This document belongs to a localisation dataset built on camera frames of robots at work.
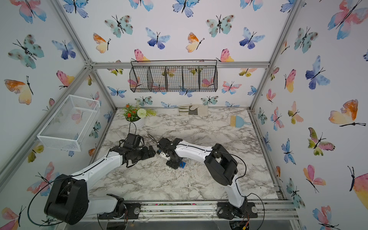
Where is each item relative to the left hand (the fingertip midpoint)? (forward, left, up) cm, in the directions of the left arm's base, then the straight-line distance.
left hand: (151, 153), depth 88 cm
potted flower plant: (+25, +14, +4) cm, 29 cm away
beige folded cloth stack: (+41, -27, -5) cm, 50 cm away
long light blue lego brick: (-9, -19, +3) cm, 21 cm away
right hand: (-4, -15, -3) cm, 16 cm away
